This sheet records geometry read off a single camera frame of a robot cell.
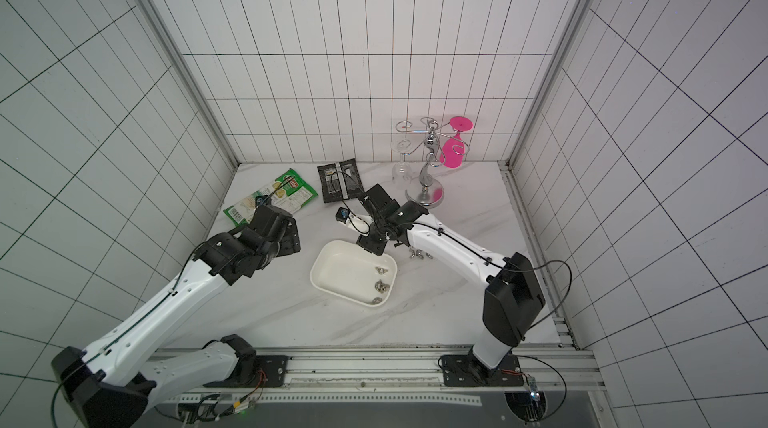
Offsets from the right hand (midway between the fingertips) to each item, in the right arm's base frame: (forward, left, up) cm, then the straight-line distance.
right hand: (355, 238), depth 81 cm
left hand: (-5, +20, +4) cm, 21 cm away
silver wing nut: (+3, -16, -14) cm, 22 cm away
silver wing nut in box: (-3, -7, -14) cm, 16 cm away
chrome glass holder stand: (+30, -22, -15) cm, 40 cm away
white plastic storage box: (-3, +4, -14) cm, 15 cm away
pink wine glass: (+33, -29, +4) cm, 44 cm away
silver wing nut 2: (+3, -22, -14) cm, 27 cm away
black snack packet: (+31, +11, -12) cm, 35 cm away
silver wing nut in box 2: (-8, -7, -14) cm, 18 cm away
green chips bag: (+27, +31, -14) cm, 43 cm away
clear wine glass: (+23, -12, +3) cm, 26 cm away
